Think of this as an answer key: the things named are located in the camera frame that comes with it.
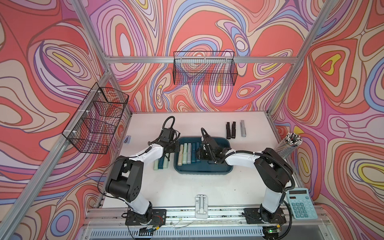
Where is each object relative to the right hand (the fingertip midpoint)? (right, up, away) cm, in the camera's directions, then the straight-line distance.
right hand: (198, 156), depth 92 cm
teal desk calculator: (+53, -21, -17) cm, 59 cm away
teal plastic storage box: (+17, +9, +3) cm, 20 cm away
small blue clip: (-48, +10, +9) cm, 50 cm away
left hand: (-12, +6, +1) cm, 13 cm away
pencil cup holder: (+52, +11, -10) cm, 54 cm away
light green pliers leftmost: (-25, -4, -4) cm, 26 cm away
